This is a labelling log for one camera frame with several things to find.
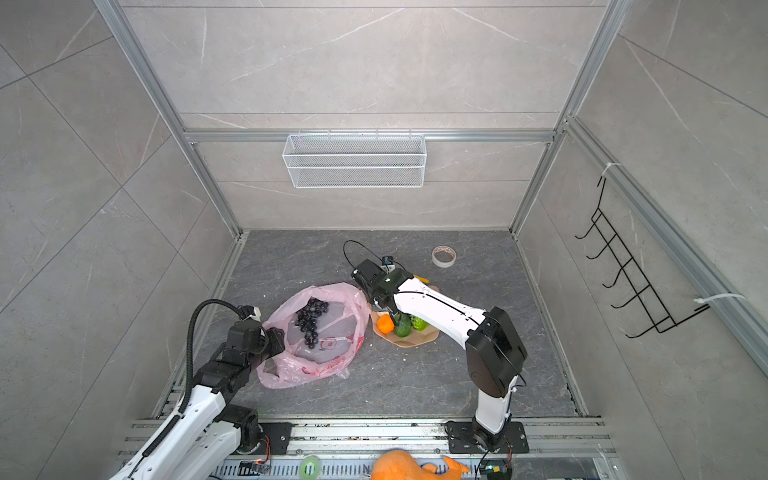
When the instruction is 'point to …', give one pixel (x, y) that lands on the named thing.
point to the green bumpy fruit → (419, 324)
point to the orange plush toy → (399, 465)
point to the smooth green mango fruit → (402, 325)
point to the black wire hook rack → (632, 277)
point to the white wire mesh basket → (356, 161)
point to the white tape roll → (443, 256)
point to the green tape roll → (309, 467)
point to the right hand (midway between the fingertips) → (389, 297)
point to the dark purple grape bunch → (306, 319)
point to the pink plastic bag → (322, 330)
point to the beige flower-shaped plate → (414, 339)
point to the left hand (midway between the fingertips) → (279, 326)
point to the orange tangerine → (385, 324)
